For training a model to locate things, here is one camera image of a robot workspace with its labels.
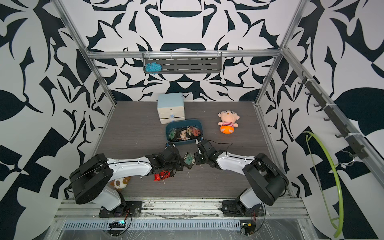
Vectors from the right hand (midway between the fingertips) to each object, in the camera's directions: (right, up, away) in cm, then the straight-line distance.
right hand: (194, 154), depth 91 cm
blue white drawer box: (-16, +28, +7) cm, 33 cm away
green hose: (+47, -8, -41) cm, 63 cm away
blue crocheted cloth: (-25, +52, 0) cm, 58 cm away
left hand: (-8, -2, -3) cm, 8 cm away
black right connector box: (+25, -28, -20) cm, 43 cm away
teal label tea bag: (-14, +12, +6) cm, 19 cm away
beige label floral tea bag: (-7, +11, +5) cm, 14 cm away
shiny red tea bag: (-17, -9, -8) cm, 21 cm away
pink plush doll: (+23, +21, +11) cm, 33 cm away
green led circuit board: (-37, -29, -18) cm, 51 cm away
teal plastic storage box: (-7, +18, +13) cm, 23 cm away
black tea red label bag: (+1, +13, +8) cm, 15 cm away
